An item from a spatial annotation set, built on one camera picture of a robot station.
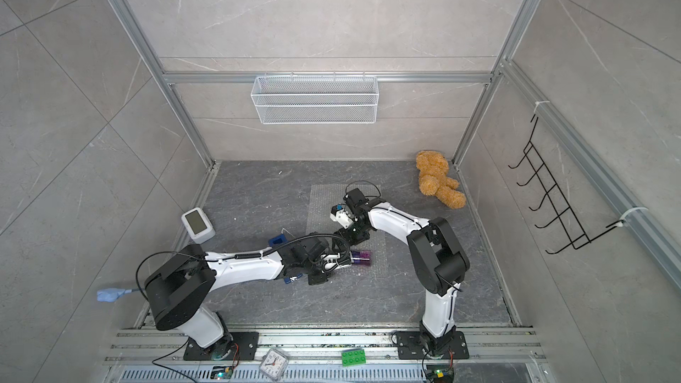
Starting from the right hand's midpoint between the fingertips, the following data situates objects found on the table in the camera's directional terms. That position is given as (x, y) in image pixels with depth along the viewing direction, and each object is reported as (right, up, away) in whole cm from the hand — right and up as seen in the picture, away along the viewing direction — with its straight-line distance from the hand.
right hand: (346, 243), depth 91 cm
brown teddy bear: (+36, +27, +16) cm, 48 cm away
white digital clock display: (-55, +6, +5) cm, 55 cm away
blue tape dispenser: (-25, +1, -1) cm, 25 cm away
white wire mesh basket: (-12, +53, +10) cm, 56 cm away
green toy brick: (+1, -25, -22) cm, 33 cm away
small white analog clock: (-19, -27, -22) cm, 40 cm away
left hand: (-3, -6, -4) cm, 8 cm away
